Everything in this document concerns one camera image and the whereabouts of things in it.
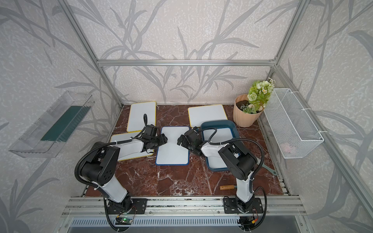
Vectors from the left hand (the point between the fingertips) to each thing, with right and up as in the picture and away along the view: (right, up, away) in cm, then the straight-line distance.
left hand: (165, 140), depth 97 cm
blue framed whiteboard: (+34, -13, -9) cm, 37 cm away
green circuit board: (-15, -36, -26) cm, 47 cm away
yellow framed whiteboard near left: (-35, +1, +6) cm, 36 cm away
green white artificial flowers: (+60, +30, -9) cm, 67 cm away
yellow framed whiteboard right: (+22, +17, +18) cm, 34 cm away
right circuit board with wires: (+46, -37, -27) cm, 64 cm away
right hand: (+10, -1, -2) cm, 11 cm away
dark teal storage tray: (+37, +11, +9) cm, 40 cm away
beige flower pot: (+52, +14, +1) cm, 54 cm away
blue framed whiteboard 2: (+4, -8, -2) cm, 9 cm away
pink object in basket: (+67, +1, -24) cm, 71 cm away
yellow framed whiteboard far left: (-27, +20, +19) cm, 39 cm away
